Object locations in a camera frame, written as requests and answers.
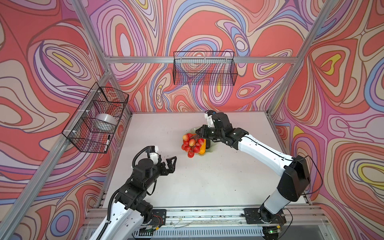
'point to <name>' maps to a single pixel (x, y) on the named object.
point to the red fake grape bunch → (191, 144)
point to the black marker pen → (108, 141)
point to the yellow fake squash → (203, 149)
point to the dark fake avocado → (208, 144)
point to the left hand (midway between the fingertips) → (171, 158)
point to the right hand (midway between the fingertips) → (197, 134)
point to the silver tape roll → (104, 122)
